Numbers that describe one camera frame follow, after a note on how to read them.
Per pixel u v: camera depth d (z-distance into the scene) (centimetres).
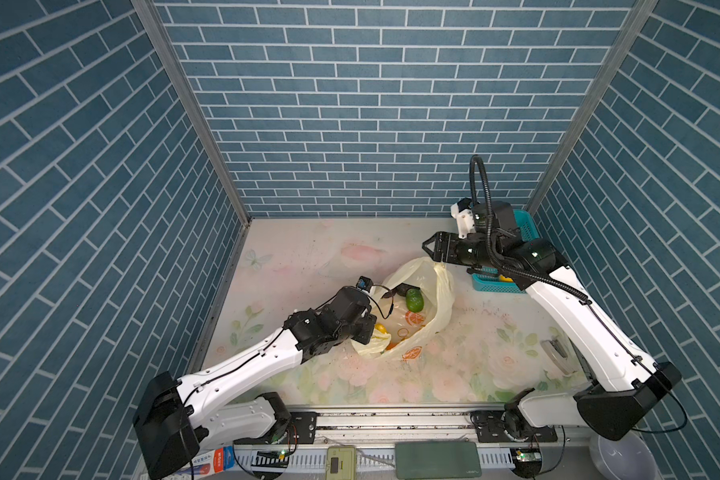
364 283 68
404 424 76
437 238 62
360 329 68
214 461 68
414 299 91
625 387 39
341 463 68
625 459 70
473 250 58
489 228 51
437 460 70
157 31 73
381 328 86
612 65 79
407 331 91
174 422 37
